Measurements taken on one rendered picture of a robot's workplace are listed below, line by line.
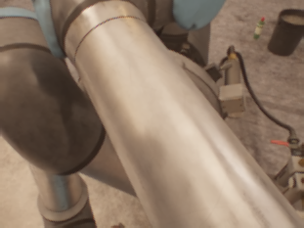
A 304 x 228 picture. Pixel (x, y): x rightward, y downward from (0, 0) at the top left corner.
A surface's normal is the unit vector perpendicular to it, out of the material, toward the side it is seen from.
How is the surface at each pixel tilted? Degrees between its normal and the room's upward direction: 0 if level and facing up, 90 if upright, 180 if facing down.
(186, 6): 90
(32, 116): 47
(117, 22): 10
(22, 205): 0
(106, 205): 0
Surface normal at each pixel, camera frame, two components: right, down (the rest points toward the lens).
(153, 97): -0.14, -0.43
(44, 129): 0.26, 0.20
